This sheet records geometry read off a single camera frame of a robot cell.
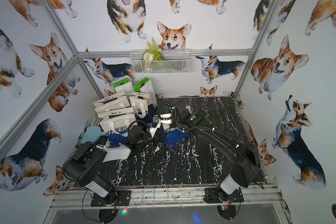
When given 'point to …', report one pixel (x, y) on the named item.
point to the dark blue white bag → (144, 112)
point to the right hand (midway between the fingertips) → (168, 110)
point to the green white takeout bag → (124, 86)
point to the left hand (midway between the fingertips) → (169, 132)
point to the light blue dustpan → (92, 133)
